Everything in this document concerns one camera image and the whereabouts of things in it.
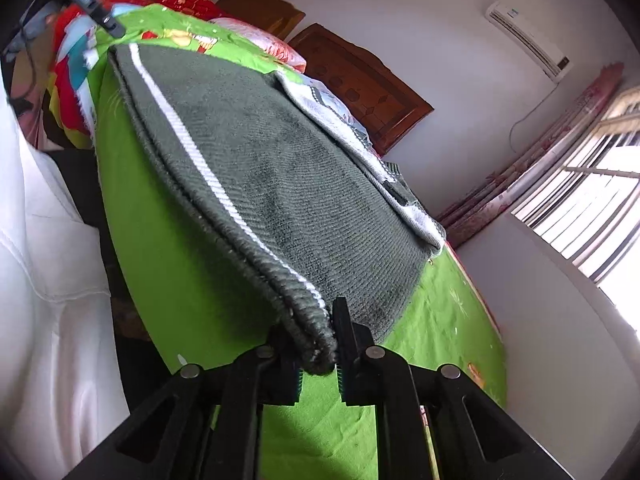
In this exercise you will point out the person's white clothing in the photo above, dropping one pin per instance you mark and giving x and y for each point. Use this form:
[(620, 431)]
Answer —
[(50, 310)]

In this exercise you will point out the green knit sweater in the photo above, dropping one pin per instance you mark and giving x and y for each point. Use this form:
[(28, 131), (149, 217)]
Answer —
[(280, 170)]

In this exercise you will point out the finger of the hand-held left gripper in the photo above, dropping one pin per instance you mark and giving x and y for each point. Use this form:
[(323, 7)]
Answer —
[(90, 5)]

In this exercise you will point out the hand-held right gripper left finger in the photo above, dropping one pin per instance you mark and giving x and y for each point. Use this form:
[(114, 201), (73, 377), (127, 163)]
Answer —
[(290, 385)]

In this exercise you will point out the white air conditioner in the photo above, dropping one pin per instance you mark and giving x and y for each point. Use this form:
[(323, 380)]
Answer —
[(530, 40)]

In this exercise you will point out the large wooden headboard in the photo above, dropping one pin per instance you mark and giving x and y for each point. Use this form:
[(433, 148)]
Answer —
[(360, 90)]

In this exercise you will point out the barred window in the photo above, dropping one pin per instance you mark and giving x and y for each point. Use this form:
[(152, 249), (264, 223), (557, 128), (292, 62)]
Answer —
[(585, 200)]

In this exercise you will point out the small wooden headboard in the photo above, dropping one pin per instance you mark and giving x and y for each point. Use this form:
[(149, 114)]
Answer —
[(265, 10)]

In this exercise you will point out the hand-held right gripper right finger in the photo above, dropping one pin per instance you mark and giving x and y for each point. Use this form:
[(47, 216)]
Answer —
[(350, 375)]

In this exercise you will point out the green cartoon printed quilt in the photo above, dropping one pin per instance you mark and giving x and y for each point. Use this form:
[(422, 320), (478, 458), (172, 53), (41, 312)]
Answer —
[(190, 285)]

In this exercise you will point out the pink floral curtain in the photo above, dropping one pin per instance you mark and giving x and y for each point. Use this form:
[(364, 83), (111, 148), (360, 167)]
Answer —
[(540, 160)]

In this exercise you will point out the pink floral pillow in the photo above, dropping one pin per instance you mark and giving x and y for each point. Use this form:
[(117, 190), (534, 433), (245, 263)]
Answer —
[(265, 45)]

